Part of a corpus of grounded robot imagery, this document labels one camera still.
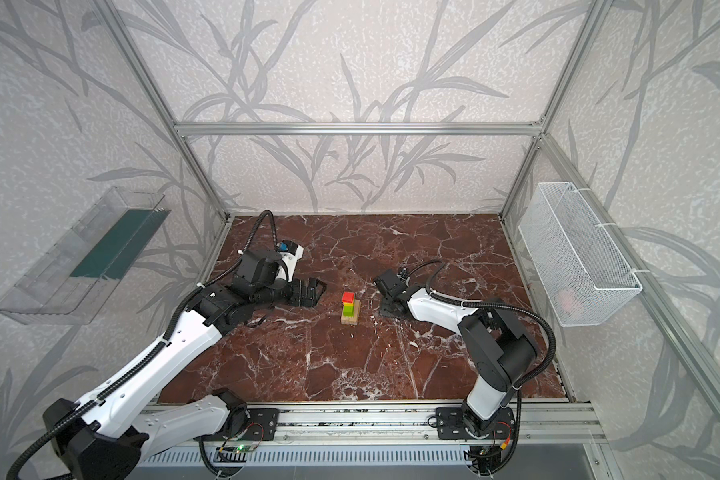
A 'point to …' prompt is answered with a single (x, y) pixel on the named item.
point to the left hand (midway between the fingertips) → (316, 276)
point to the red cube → (348, 297)
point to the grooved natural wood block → (352, 320)
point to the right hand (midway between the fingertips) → (392, 298)
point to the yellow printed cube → (348, 304)
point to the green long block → (348, 311)
